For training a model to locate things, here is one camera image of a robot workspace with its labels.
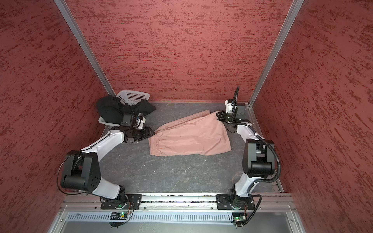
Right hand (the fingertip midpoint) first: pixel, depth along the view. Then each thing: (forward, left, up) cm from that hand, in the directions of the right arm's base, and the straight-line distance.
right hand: (215, 115), depth 93 cm
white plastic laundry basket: (+29, +66, -8) cm, 73 cm away
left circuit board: (-51, +54, -15) cm, 76 cm away
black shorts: (+13, +75, -6) cm, 76 cm away
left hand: (-11, +42, -6) cm, 44 cm away
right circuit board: (-54, -6, -16) cm, 56 cm away
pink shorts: (-7, +10, -9) cm, 15 cm away
